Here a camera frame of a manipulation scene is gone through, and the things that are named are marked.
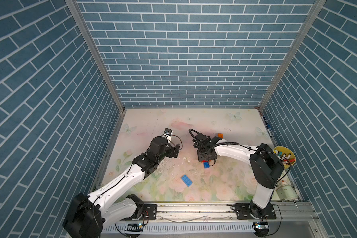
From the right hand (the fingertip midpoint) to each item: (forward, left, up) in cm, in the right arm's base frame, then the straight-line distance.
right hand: (203, 157), depth 92 cm
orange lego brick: (+18, -12, +1) cm, 21 cm away
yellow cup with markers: (0, -46, +9) cm, 47 cm away
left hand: (0, +17, +15) cm, 23 cm away
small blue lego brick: (-5, -2, 0) cm, 5 cm away
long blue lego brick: (-15, +9, 0) cm, 18 cm away
